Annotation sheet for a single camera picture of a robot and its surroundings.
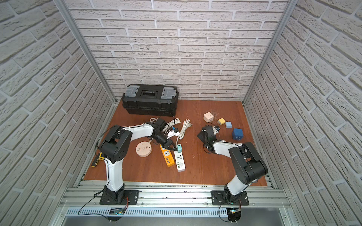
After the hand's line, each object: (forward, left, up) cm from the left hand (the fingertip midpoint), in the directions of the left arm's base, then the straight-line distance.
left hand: (176, 148), depth 90 cm
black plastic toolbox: (+30, +19, +14) cm, 38 cm away
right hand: (+10, -18, 0) cm, 21 cm away
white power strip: (-9, -3, -1) cm, 9 cm away
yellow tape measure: (-7, +49, -2) cm, 50 cm away
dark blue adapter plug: (+9, -42, +3) cm, 43 cm away
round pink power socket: (0, +21, -1) cm, 21 cm away
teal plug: (-2, -2, +4) cm, 5 cm away
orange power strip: (-6, +5, 0) cm, 8 cm away
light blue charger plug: (+19, -39, 0) cm, 43 cm away
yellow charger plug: (+22, -34, 0) cm, 40 cm away
